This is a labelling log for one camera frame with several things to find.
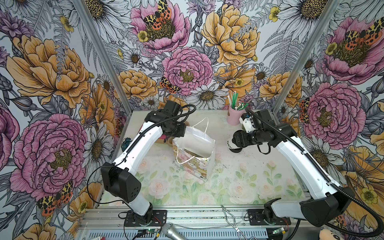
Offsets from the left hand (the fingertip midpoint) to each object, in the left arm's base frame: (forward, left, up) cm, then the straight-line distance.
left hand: (180, 137), depth 79 cm
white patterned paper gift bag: (0, -7, -17) cm, 18 cm away
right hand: (-5, -30, +2) cm, 31 cm away
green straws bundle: (+34, -35, -4) cm, 49 cm away
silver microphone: (-39, +3, -18) cm, 43 cm away
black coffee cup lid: (+4, -33, -20) cm, 39 cm away
